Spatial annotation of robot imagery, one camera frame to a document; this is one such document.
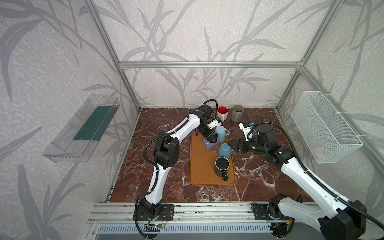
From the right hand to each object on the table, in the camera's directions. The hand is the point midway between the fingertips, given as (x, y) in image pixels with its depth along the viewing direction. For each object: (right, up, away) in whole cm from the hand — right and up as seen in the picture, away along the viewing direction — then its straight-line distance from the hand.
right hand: (232, 136), depth 76 cm
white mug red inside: (0, +14, +35) cm, 38 cm away
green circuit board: (-37, -42, -6) cm, 56 cm away
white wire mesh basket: (+37, +1, -15) cm, 40 cm away
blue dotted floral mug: (-3, -9, +8) cm, 13 cm away
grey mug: (+9, +13, +28) cm, 32 cm away
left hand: (-9, +1, +17) cm, 19 cm away
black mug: (-6, -17, +2) cm, 18 cm away
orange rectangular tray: (-16, -19, +15) cm, 29 cm away
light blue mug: (-3, +1, +18) cm, 18 cm away
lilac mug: (-9, -8, +17) cm, 21 cm away
